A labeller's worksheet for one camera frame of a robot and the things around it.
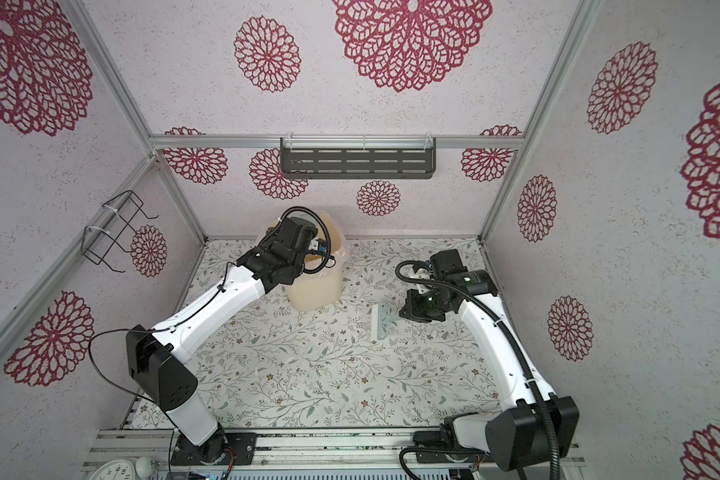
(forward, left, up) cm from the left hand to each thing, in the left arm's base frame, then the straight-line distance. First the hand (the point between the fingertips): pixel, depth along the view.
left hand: (265, 234), depth 78 cm
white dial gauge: (-48, +32, -26) cm, 63 cm away
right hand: (-17, -36, -10) cm, 41 cm away
